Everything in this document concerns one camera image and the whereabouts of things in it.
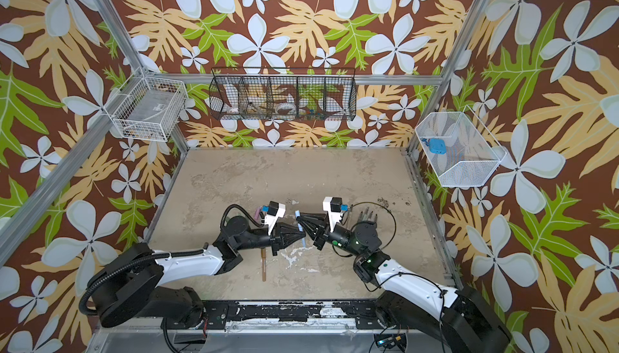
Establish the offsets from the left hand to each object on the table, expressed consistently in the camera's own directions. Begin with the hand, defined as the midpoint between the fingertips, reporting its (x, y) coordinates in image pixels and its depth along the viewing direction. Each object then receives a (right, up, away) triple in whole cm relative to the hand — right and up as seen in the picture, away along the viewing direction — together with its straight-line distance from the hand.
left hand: (303, 231), depth 71 cm
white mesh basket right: (+56, +27, +15) cm, 63 cm away
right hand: (-1, +4, -4) cm, 6 cm away
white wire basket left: (-57, +41, +15) cm, 71 cm away
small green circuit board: (+27, -35, +4) cm, 45 cm away
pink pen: (+26, 0, +28) cm, 38 cm away
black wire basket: (-11, +50, +27) cm, 58 cm away
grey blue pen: (-1, +1, -2) cm, 2 cm away
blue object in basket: (+48, +27, +15) cm, 57 cm away
